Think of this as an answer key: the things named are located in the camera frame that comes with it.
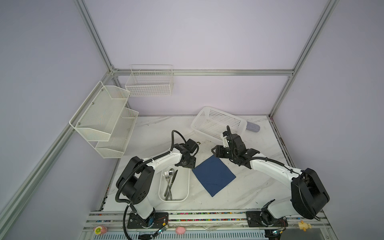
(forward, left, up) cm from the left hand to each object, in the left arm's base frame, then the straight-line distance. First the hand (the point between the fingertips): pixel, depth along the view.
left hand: (186, 164), depth 89 cm
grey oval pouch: (+32, -49, -1) cm, 58 cm away
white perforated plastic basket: (+37, -17, -3) cm, 41 cm away
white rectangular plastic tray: (-11, +4, -7) cm, 13 cm away
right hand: (+5, -16, +9) cm, 19 cm away
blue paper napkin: (-5, -17, -4) cm, 18 cm away
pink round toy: (-33, +1, -3) cm, 33 cm away
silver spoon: (-5, +9, -3) cm, 11 cm away
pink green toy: (-33, +38, 0) cm, 51 cm away
